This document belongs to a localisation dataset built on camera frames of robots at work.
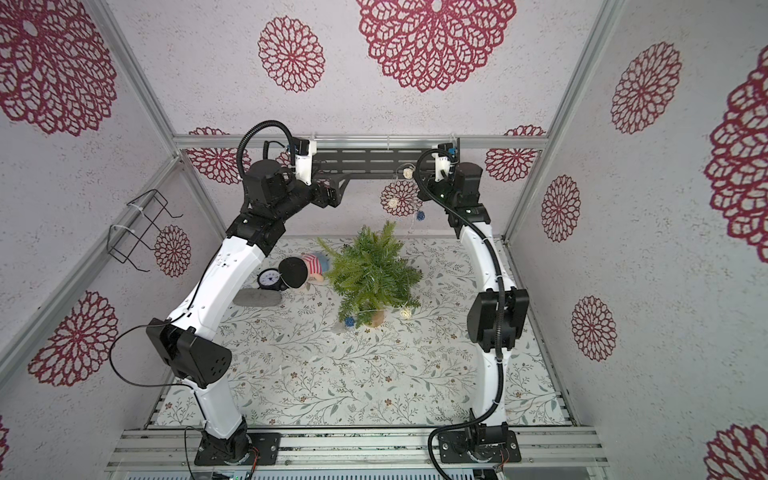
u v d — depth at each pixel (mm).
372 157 945
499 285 548
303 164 606
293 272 994
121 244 725
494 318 550
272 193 540
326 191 647
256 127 491
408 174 838
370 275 728
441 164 745
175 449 748
